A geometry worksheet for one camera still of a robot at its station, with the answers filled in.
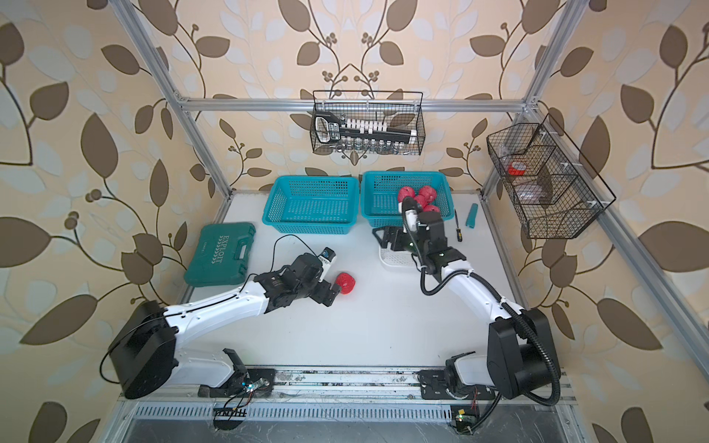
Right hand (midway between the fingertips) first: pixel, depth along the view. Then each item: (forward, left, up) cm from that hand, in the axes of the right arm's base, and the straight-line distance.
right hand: (384, 231), depth 84 cm
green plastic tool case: (+3, +57, -14) cm, 59 cm away
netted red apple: (+30, -21, -14) cm, 39 cm away
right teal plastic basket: (+34, -2, -18) cm, 39 cm away
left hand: (-10, +18, -10) cm, 23 cm away
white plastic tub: (-3, -2, -11) cm, 12 cm away
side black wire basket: (+7, -51, +9) cm, 52 cm away
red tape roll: (+11, -40, +14) cm, 44 cm away
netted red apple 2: (-10, +12, -14) cm, 21 cm away
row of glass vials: (+25, +3, +14) cm, 28 cm away
